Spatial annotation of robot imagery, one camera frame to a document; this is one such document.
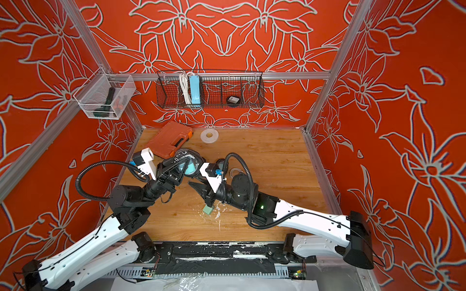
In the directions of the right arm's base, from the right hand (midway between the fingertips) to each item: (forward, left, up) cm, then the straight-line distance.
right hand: (187, 181), depth 56 cm
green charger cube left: (+3, -2, -31) cm, 32 cm away
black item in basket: (+53, -13, -7) cm, 55 cm away
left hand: (+3, -1, +9) cm, 9 cm away
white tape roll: (+51, +2, -33) cm, 61 cm away
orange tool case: (+47, +25, -30) cm, 61 cm away
